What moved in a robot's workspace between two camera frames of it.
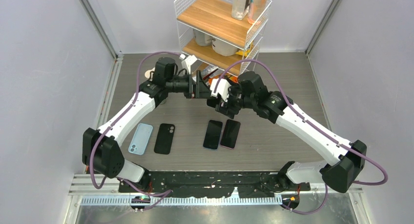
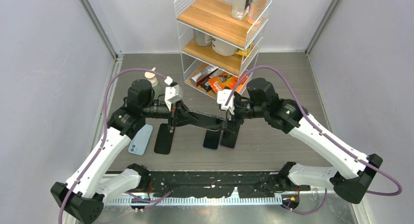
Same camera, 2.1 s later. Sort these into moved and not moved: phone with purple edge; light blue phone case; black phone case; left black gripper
Moved: left black gripper
Not moved: light blue phone case; phone with purple edge; black phone case
